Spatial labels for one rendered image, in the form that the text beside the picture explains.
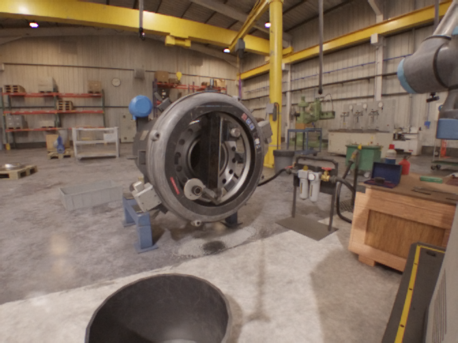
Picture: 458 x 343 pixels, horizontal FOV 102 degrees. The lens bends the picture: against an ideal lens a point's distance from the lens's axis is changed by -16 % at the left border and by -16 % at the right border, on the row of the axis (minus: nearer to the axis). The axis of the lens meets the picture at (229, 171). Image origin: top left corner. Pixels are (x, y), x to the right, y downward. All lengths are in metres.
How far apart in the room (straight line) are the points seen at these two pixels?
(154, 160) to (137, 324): 0.68
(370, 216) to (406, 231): 0.19
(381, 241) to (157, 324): 1.20
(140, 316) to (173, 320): 0.10
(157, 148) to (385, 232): 1.29
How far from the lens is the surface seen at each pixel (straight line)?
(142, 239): 1.54
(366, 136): 7.02
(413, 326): 0.71
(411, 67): 1.00
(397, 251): 1.46
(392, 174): 1.55
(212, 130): 1.16
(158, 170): 1.08
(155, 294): 0.71
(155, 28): 12.91
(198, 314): 0.72
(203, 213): 1.23
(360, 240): 1.50
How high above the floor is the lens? 0.76
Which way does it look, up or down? 10 degrees down
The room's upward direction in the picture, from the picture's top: straight up
